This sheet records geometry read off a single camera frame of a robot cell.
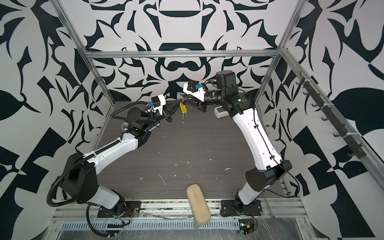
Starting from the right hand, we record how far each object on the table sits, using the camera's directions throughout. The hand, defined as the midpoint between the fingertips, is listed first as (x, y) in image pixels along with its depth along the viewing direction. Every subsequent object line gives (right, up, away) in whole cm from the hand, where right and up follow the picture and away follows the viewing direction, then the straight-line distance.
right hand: (184, 95), depth 61 cm
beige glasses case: (+7, -53, +11) cm, 54 cm away
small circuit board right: (+29, -60, +9) cm, 67 cm away
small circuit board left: (-33, -61, +11) cm, 70 cm away
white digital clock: (+23, -5, +46) cm, 52 cm away
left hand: (-1, 0, 0) cm, 1 cm away
